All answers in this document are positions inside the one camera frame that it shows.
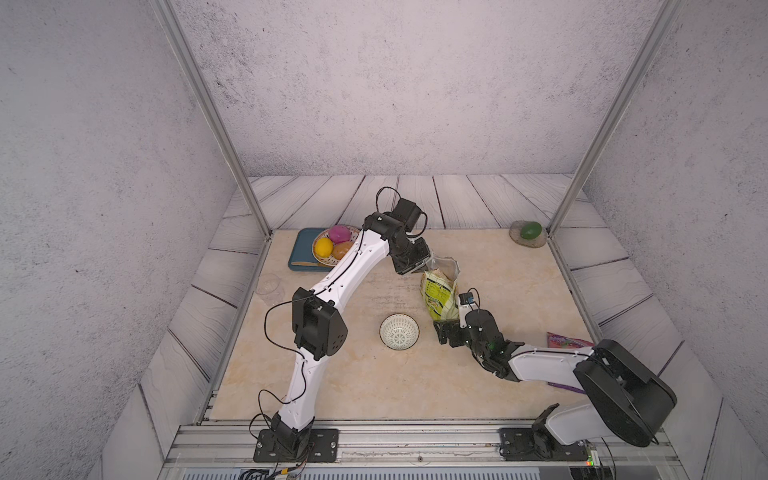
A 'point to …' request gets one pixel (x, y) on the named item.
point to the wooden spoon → (309, 263)
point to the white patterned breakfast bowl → (399, 331)
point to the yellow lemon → (323, 247)
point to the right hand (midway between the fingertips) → (450, 319)
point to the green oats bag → (440, 295)
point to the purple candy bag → (558, 341)
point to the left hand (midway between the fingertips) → (436, 267)
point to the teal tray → (302, 250)
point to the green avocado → (531, 230)
